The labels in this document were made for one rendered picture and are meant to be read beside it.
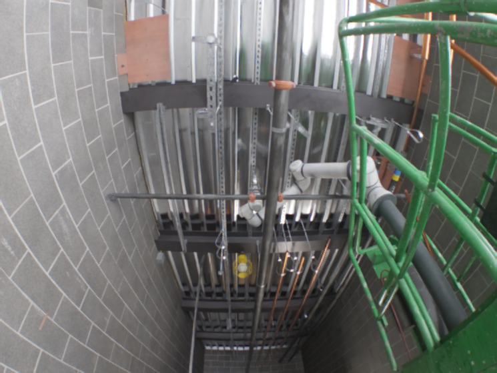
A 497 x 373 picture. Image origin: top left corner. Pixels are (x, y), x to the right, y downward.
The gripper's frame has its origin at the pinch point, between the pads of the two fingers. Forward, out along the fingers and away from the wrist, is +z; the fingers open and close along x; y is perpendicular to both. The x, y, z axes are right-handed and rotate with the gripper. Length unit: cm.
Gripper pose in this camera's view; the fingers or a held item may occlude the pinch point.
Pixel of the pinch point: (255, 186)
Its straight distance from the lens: 213.0
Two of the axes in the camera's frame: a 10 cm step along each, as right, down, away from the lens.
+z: -0.4, -5.4, 8.4
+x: -10.0, -0.1, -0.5
